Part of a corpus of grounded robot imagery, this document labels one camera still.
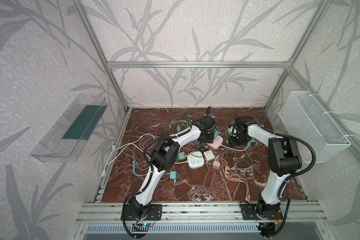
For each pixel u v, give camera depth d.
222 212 0.75
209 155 0.91
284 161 0.51
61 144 0.63
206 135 0.76
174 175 0.84
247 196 0.79
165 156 0.57
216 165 0.89
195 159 0.89
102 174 0.90
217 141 0.98
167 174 0.85
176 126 1.07
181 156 0.91
